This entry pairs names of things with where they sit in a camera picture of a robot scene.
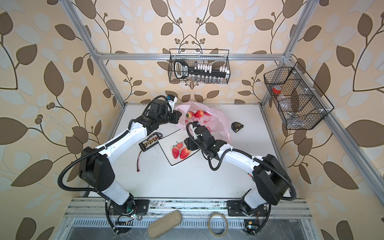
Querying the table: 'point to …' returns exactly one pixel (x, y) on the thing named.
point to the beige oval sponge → (164, 224)
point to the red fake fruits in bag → (198, 114)
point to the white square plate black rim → (167, 144)
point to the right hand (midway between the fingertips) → (189, 140)
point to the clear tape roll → (218, 224)
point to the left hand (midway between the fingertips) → (182, 111)
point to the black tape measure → (236, 126)
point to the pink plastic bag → (210, 118)
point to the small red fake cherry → (179, 145)
